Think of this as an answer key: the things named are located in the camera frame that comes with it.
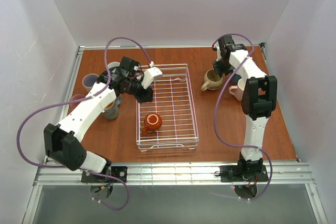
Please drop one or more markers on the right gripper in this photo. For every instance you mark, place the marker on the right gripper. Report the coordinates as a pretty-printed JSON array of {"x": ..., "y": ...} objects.
[{"x": 219, "y": 67}]

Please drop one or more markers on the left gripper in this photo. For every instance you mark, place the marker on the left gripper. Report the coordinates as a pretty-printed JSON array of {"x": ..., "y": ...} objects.
[{"x": 143, "y": 94}]

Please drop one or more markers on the beige round mug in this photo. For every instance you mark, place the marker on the beige round mug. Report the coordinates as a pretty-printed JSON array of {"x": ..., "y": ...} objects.
[{"x": 212, "y": 81}]

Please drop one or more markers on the orange brown mug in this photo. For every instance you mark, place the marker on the orange brown mug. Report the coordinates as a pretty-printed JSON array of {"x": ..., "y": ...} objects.
[{"x": 152, "y": 123}]

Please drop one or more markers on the pink faceted mug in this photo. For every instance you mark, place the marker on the pink faceted mug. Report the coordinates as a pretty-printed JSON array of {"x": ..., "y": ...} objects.
[{"x": 238, "y": 90}]

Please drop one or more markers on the blue butterfly mug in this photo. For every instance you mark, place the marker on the blue butterfly mug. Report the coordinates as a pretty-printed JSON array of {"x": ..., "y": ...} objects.
[{"x": 111, "y": 112}]

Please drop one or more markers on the pearlescent pink mug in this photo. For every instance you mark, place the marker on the pearlescent pink mug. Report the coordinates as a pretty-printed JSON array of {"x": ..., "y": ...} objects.
[{"x": 89, "y": 80}]

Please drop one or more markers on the pink ghost pattern mug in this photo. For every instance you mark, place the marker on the pink ghost pattern mug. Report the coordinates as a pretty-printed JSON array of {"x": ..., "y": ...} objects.
[{"x": 75, "y": 100}]

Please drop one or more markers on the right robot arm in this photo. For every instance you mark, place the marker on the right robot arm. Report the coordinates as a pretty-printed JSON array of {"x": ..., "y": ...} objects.
[{"x": 258, "y": 102}]

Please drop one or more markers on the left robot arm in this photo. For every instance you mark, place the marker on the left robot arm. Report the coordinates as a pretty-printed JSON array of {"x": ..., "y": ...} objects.
[{"x": 63, "y": 140}]

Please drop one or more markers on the blue mug white interior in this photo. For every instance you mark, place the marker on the blue mug white interior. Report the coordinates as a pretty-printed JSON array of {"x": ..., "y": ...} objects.
[{"x": 235, "y": 79}]

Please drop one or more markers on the pink floral mug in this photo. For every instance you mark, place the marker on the pink floral mug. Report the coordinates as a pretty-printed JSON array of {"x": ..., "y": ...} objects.
[{"x": 113, "y": 65}]

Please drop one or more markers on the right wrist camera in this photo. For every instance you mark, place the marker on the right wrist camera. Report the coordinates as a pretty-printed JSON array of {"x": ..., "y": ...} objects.
[{"x": 217, "y": 50}]

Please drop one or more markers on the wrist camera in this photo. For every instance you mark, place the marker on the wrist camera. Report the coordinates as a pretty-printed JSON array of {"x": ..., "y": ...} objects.
[
  {"x": 150, "y": 75},
  {"x": 217, "y": 50}
]

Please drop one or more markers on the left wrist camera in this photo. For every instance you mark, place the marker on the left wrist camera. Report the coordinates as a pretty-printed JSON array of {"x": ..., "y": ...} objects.
[{"x": 150, "y": 75}]

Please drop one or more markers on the white wire dish rack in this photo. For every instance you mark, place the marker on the white wire dish rack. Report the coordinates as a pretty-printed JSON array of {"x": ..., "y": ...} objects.
[{"x": 173, "y": 101}]

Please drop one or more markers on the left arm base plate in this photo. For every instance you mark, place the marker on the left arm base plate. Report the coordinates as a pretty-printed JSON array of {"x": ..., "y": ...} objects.
[{"x": 119, "y": 172}]

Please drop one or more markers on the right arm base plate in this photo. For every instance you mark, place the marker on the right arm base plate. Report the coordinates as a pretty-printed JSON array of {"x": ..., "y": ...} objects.
[{"x": 231, "y": 173}]

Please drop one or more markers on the aluminium front rail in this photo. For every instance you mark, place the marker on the aluminium front rail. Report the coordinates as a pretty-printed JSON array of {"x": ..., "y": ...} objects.
[{"x": 181, "y": 173}]

